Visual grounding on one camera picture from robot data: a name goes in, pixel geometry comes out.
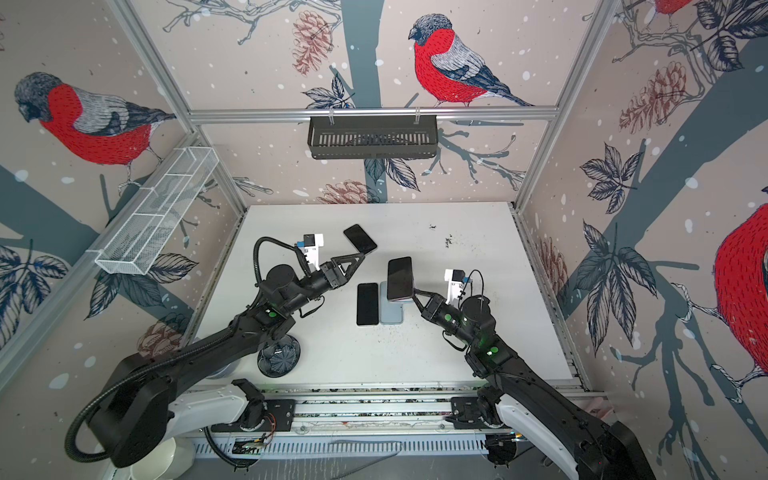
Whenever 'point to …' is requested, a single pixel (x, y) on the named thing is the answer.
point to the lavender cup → (221, 373)
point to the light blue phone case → (391, 312)
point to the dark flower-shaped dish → (278, 358)
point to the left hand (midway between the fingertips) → (359, 262)
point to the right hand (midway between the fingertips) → (407, 297)
